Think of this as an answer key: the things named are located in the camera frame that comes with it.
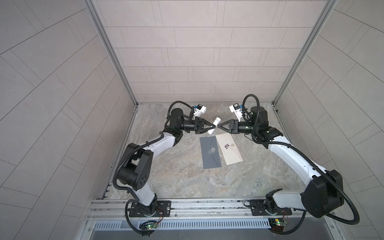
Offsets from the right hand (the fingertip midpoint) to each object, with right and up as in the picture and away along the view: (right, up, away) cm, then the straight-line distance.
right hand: (220, 128), depth 71 cm
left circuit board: (-32, -42, -6) cm, 53 cm away
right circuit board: (+26, -44, -3) cm, 51 cm away
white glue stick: (-2, +3, 0) cm, 4 cm away
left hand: (-3, 0, -1) cm, 3 cm away
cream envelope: (+9, -14, +21) cm, 27 cm away
